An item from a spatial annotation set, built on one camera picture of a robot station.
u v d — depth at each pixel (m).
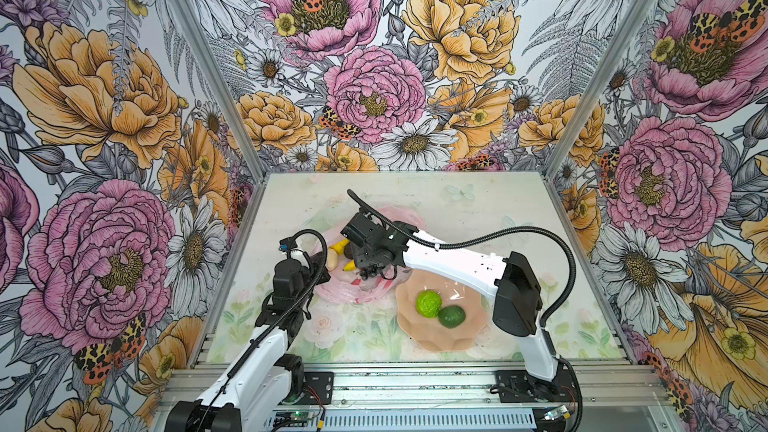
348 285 0.85
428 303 0.82
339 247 0.93
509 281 0.55
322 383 0.75
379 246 0.60
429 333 0.81
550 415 0.72
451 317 0.81
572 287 0.50
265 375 0.54
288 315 0.58
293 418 0.71
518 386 0.74
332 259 0.94
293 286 0.64
